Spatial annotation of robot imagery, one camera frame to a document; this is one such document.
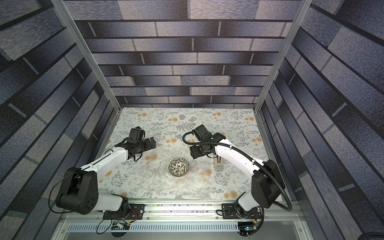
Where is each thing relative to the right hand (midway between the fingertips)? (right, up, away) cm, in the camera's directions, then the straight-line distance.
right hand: (195, 150), depth 84 cm
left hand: (-28, +4, +7) cm, 29 cm away
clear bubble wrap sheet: (-27, -15, +2) cm, 31 cm away
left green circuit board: (-38, -34, -13) cm, 53 cm away
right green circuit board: (+25, -34, -13) cm, 44 cm away
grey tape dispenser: (+14, -9, +4) cm, 17 cm away
